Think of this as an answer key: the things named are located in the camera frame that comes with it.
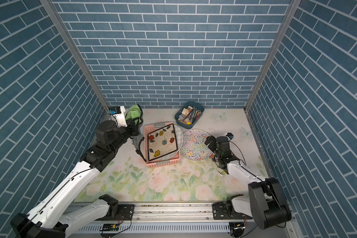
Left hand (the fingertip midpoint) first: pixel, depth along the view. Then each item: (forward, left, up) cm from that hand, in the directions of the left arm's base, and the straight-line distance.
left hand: (144, 118), depth 70 cm
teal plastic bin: (+26, -17, -32) cm, 44 cm away
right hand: (+3, -37, -24) cm, 44 cm away
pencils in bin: (+32, -28, -32) cm, 53 cm away
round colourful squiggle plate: (+4, -26, -34) cm, 42 cm away
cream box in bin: (+34, -21, -30) cm, 51 cm away
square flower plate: (+6, -5, -30) cm, 31 cm away
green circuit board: (-39, +16, -37) cm, 57 cm away
